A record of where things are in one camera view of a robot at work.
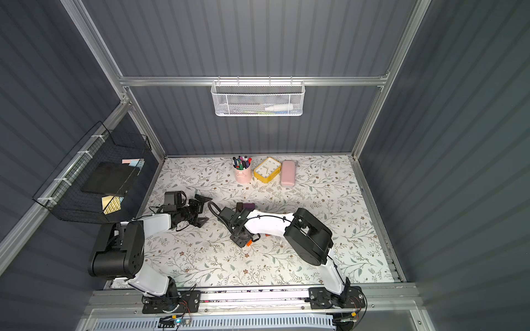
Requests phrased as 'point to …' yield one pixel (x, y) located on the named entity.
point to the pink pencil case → (288, 174)
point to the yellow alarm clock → (267, 170)
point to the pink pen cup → (243, 172)
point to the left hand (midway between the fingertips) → (212, 205)
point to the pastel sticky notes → (133, 162)
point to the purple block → (250, 206)
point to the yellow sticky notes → (110, 203)
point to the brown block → (239, 205)
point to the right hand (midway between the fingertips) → (242, 239)
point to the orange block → (249, 243)
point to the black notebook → (111, 178)
